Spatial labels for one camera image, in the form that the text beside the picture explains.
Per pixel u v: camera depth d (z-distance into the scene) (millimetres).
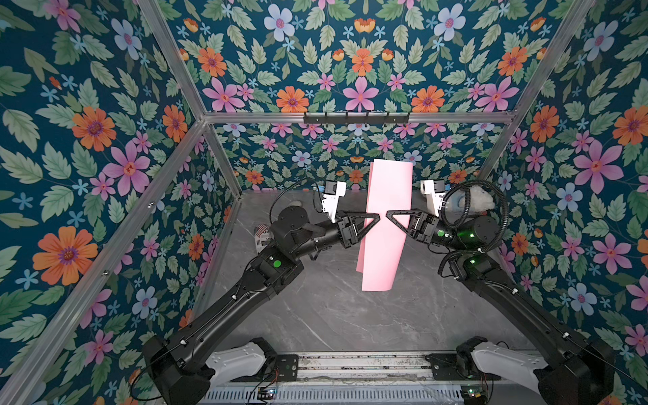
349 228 512
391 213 556
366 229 539
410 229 552
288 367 736
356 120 932
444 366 732
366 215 544
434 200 541
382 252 565
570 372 371
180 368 373
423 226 536
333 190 515
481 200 1045
